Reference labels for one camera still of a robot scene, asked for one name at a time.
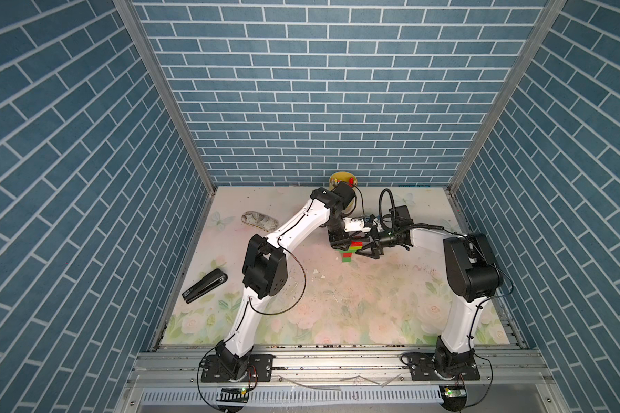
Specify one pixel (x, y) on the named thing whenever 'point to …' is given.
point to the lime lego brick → (352, 249)
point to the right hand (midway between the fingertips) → (356, 246)
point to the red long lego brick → (356, 243)
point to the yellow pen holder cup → (342, 176)
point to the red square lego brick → (347, 255)
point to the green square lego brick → (346, 259)
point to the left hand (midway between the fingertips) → (349, 239)
